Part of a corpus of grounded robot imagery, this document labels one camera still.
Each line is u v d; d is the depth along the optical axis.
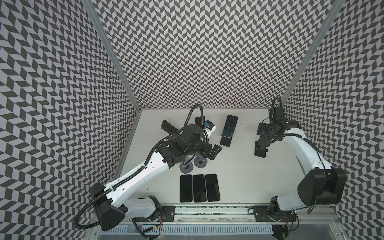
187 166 0.83
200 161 0.86
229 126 0.93
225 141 0.99
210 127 0.59
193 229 0.69
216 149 0.60
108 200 0.38
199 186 0.81
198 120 0.96
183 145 0.51
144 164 0.44
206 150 0.59
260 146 0.91
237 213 0.75
